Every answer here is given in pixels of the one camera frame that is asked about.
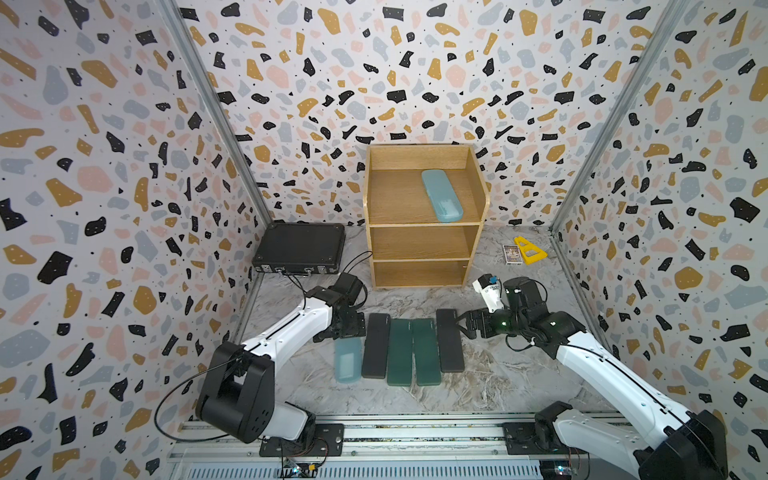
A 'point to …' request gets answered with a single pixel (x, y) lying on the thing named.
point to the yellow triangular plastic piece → (527, 246)
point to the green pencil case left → (400, 353)
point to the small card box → (512, 254)
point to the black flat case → (300, 248)
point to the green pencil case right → (426, 351)
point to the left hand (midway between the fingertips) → (349, 332)
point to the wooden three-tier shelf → (411, 246)
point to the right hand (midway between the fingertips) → (465, 320)
